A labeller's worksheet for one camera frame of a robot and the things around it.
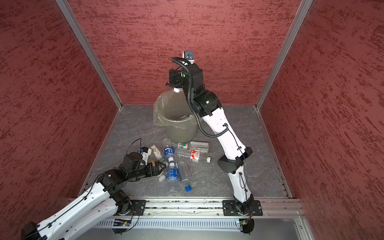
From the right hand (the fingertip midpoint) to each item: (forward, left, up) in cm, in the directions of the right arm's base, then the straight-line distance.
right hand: (183, 71), depth 65 cm
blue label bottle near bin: (-14, +12, -45) cm, 48 cm away
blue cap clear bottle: (-29, +2, -50) cm, 57 cm away
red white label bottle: (-19, -4, -45) cm, 49 cm away
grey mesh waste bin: (-3, +5, -46) cm, 46 cm away
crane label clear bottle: (-16, +19, -45) cm, 51 cm away
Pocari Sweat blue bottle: (-34, +8, -50) cm, 61 cm away
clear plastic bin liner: (+10, +11, -34) cm, 37 cm away
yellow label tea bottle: (-31, +14, -46) cm, 57 cm away
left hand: (-29, +15, -41) cm, 52 cm away
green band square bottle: (-9, -5, -50) cm, 51 cm away
